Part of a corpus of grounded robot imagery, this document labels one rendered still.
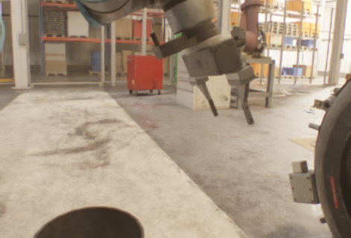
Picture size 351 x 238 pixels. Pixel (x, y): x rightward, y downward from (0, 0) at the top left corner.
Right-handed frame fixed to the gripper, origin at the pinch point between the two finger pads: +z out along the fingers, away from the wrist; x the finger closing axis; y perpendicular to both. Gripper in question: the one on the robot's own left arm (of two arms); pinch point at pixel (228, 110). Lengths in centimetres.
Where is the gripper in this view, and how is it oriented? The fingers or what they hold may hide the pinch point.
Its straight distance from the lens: 51.5
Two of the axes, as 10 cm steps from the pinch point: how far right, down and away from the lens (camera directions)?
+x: -3.4, -0.7, 9.4
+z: 3.8, 9.0, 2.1
